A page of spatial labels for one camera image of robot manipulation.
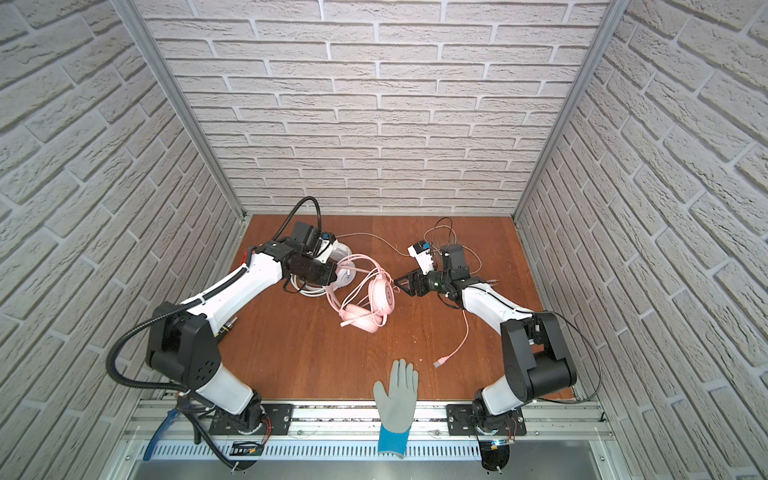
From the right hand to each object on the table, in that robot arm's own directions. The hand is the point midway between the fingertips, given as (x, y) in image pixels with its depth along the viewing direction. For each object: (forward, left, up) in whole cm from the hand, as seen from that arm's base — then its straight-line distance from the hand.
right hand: (402, 276), depth 87 cm
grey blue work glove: (-33, +5, -12) cm, 35 cm away
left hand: (+2, +19, +1) cm, 19 cm away
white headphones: (+5, +18, -3) cm, 19 cm away
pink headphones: (-8, +11, +6) cm, 15 cm away
